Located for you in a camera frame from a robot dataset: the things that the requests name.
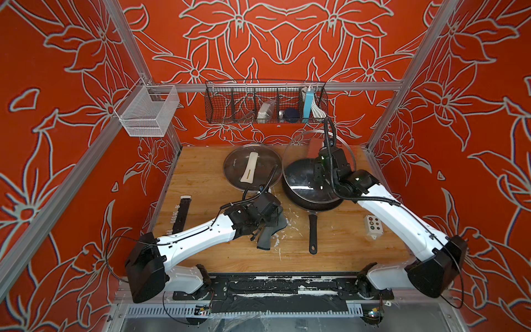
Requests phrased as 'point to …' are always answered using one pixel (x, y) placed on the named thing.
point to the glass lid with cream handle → (250, 166)
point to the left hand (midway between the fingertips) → (276, 213)
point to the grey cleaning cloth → (266, 233)
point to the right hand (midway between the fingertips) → (316, 163)
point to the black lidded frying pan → (304, 191)
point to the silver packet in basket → (263, 113)
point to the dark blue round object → (290, 113)
